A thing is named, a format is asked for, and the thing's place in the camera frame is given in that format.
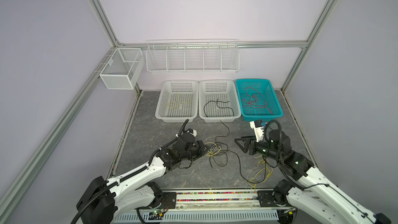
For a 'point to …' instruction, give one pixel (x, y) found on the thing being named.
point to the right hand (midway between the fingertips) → (238, 140)
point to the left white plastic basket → (179, 101)
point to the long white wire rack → (193, 56)
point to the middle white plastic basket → (225, 90)
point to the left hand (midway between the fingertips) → (210, 150)
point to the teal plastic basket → (265, 86)
